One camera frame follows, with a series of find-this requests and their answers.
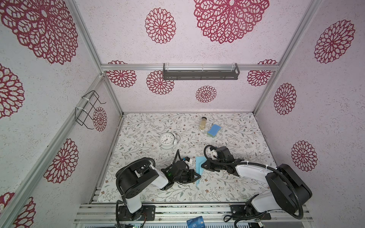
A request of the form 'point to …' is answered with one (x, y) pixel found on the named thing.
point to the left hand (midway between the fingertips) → (200, 178)
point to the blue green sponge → (213, 131)
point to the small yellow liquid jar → (203, 123)
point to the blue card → (196, 222)
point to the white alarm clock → (168, 140)
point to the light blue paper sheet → (199, 160)
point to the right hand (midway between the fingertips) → (202, 162)
